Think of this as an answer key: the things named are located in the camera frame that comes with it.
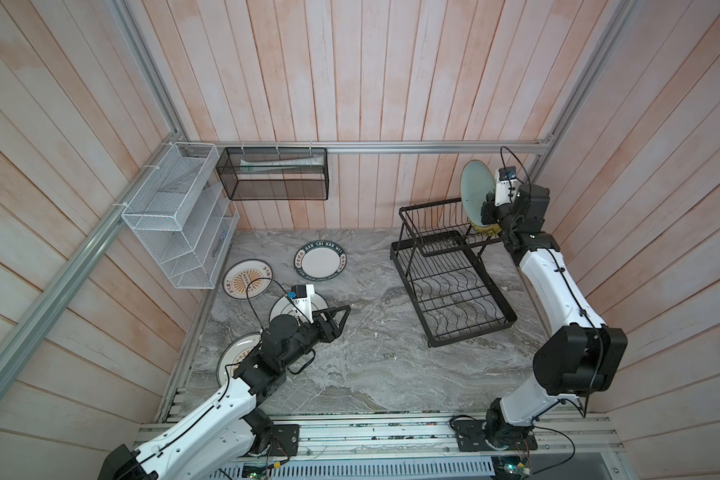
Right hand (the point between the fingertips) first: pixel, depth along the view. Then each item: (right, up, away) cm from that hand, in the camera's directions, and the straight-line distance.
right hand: (492, 191), depth 81 cm
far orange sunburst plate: (-77, -26, +26) cm, 86 cm away
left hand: (-40, -33, -8) cm, 53 cm away
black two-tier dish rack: (-7, -20, +27) cm, 34 cm away
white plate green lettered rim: (-51, -19, +31) cm, 63 cm away
